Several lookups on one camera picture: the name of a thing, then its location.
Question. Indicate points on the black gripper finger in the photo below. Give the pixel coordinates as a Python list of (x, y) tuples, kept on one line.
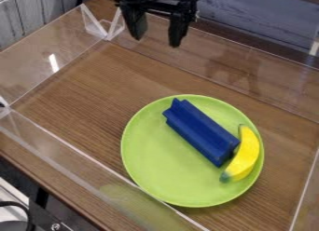
[(179, 24), (136, 20)]

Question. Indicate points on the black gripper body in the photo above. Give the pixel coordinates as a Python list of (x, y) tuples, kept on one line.
[(184, 7)]

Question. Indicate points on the blue block object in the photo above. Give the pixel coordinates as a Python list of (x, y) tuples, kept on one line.
[(213, 140)]

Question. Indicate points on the yellow toy banana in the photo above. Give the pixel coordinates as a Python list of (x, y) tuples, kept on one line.
[(246, 158)]

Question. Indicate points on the black metal base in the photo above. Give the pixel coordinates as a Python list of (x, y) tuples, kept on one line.
[(45, 220)]

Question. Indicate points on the clear acrylic corner bracket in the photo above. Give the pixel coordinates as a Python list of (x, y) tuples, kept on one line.
[(107, 29)]

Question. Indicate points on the clear acrylic enclosure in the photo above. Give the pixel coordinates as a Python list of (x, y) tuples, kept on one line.
[(73, 87)]

